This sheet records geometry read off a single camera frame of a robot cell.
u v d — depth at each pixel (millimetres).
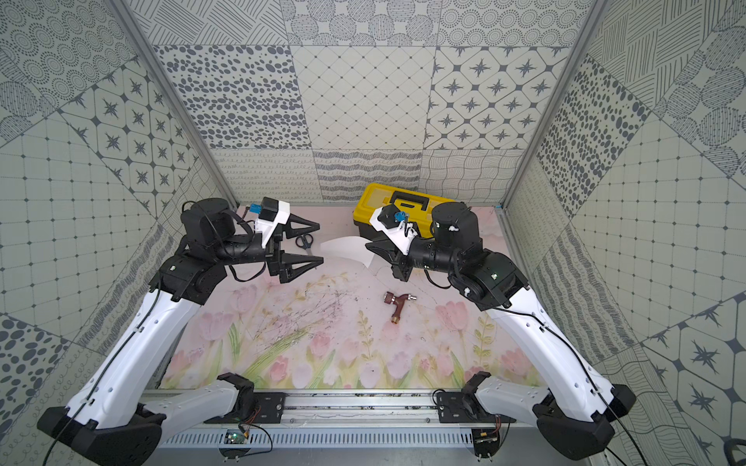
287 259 507
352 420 733
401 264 498
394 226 464
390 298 907
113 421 377
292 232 605
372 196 1001
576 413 377
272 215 484
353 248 571
